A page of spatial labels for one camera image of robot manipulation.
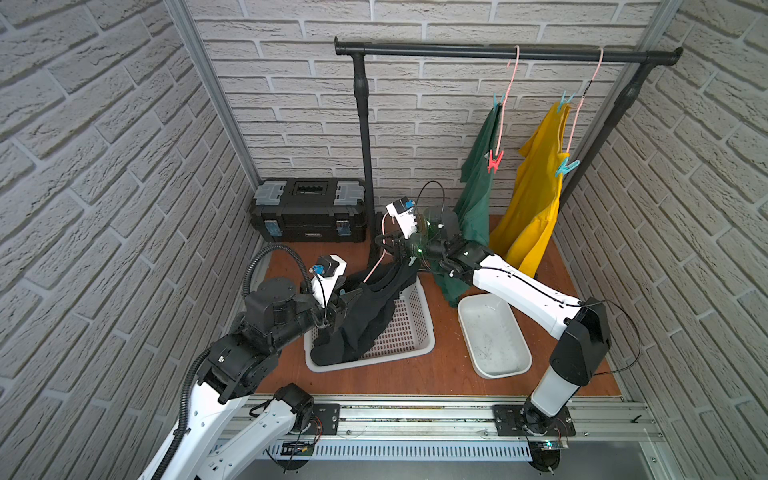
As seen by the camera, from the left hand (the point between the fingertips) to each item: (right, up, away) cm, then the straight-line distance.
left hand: (357, 280), depth 61 cm
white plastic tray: (+38, -22, +27) cm, 52 cm away
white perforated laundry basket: (+13, -20, +27) cm, 36 cm away
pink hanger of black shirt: (+5, +7, +11) cm, 14 cm away
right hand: (+4, +9, +13) cm, 16 cm away
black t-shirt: (0, -10, +3) cm, 10 cm away
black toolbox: (-21, +19, +37) cm, 46 cm away
